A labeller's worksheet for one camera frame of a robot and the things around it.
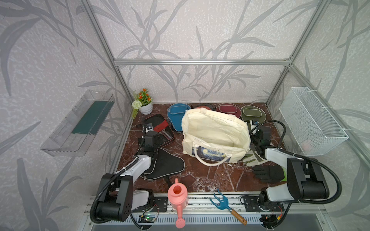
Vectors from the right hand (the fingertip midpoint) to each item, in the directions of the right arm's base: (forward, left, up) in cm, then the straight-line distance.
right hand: (247, 130), depth 94 cm
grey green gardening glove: (-17, -1, -7) cm, 18 cm away
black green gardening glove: (-26, -9, -6) cm, 28 cm away
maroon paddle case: (+24, +7, -5) cm, 25 cm away
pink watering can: (-38, +43, +4) cm, 58 cm away
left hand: (-5, +63, +3) cm, 63 cm away
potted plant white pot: (+22, +73, +5) cm, 76 cm away
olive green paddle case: (+20, -12, -7) cm, 25 cm away
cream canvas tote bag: (-3, +22, -6) cm, 23 cm away
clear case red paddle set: (+28, +33, -5) cm, 43 cm away
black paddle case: (-20, +54, -5) cm, 58 cm away
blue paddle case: (+19, +50, -3) cm, 53 cm away
